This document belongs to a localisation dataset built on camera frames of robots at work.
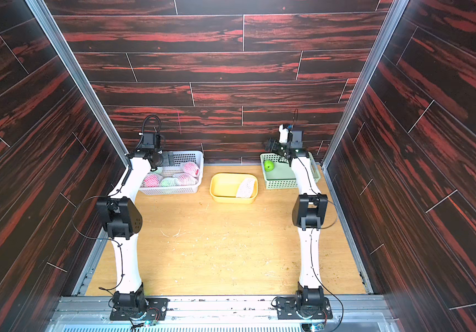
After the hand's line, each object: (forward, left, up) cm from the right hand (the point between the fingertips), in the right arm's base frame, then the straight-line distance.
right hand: (273, 142), depth 102 cm
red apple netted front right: (-15, +44, -13) cm, 49 cm away
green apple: (-1, +1, -15) cm, 15 cm away
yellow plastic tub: (-15, +25, -19) cm, 35 cm away
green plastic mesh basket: (-4, -6, -20) cm, 21 cm away
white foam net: (-17, +13, -16) cm, 27 cm away
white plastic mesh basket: (-1, +45, -15) cm, 47 cm away
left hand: (-11, +54, -3) cm, 55 cm away
